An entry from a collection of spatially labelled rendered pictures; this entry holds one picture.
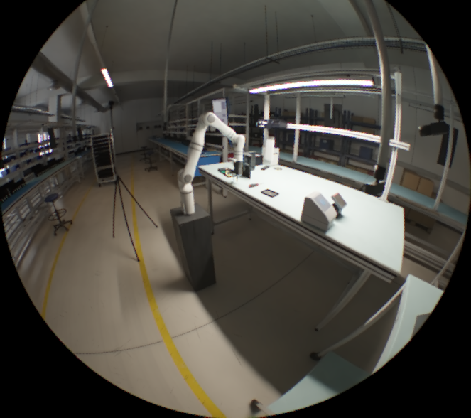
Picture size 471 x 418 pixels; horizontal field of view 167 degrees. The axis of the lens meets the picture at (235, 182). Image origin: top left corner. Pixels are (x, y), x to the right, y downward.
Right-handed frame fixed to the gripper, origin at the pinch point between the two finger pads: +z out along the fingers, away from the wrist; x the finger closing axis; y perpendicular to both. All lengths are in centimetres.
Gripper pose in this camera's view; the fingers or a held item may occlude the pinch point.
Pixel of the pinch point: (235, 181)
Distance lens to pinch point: 135.0
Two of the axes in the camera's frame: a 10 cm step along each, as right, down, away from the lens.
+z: -0.2, 9.4, 3.4
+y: 8.2, -1.9, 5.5
